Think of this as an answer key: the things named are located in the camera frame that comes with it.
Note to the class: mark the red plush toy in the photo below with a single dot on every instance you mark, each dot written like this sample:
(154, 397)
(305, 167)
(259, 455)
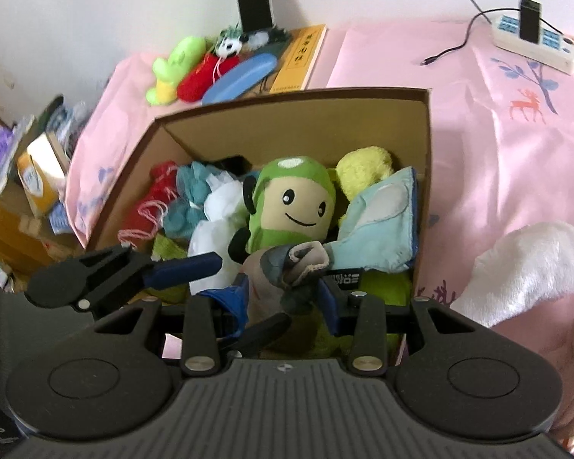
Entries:
(198, 81)

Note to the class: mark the green smiling plush doll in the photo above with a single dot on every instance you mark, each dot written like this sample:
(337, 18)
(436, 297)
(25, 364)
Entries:
(268, 239)

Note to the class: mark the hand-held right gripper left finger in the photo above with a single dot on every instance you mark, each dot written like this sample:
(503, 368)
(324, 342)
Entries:
(234, 299)

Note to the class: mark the brown cardboard box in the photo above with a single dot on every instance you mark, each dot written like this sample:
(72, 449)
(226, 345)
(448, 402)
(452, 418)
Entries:
(292, 119)

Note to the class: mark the yellow plush toy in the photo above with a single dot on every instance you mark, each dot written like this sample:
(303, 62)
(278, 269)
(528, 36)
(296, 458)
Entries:
(363, 167)

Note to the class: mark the olive green cloth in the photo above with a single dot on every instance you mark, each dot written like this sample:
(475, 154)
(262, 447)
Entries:
(168, 247)

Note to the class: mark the yellow book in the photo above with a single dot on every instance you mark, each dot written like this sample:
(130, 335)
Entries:
(299, 60)

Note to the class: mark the white fluffy plush toy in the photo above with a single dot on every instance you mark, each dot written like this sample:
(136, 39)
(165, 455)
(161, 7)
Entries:
(526, 267)

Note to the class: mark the teal knitted toy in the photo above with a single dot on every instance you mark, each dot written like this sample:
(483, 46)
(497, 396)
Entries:
(186, 186)

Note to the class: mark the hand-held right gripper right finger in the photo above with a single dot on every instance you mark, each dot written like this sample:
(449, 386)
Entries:
(327, 306)

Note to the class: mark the white power strip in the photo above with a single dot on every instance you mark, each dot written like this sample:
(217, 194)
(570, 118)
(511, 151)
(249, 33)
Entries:
(555, 50)

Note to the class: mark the blue glasses case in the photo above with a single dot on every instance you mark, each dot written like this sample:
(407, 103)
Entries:
(241, 79)

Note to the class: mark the neon green plush toy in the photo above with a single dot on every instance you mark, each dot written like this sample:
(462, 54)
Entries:
(387, 288)

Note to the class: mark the small panda toy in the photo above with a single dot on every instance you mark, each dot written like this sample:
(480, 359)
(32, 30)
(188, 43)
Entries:
(229, 47)

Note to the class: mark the wooden side table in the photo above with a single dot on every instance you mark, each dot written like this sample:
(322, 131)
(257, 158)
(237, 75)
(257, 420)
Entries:
(9, 232)

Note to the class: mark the green frog plush toy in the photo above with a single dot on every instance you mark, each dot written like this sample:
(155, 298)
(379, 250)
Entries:
(177, 64)

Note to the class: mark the red knitted toy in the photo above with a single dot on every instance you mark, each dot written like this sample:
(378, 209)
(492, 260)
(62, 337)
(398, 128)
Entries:
(158, 191)

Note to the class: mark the yellow white carton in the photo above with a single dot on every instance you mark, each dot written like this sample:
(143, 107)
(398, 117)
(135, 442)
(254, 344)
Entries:
(38, 172)

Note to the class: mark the grey beige soft toy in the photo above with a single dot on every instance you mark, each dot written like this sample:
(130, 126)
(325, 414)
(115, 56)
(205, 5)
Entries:
(277, 272)

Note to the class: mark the light blue fabric toy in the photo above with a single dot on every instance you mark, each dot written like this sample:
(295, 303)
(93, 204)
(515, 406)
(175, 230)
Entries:
(382, 229)

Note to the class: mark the black charger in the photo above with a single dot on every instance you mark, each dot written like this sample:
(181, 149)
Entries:
(530, 19)

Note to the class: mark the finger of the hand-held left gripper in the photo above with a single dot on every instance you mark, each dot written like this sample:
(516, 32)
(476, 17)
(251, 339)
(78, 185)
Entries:
(186, 267)
(263, 332)

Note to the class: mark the white plush cloth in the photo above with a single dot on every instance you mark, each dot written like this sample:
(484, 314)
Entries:
(210, 239)

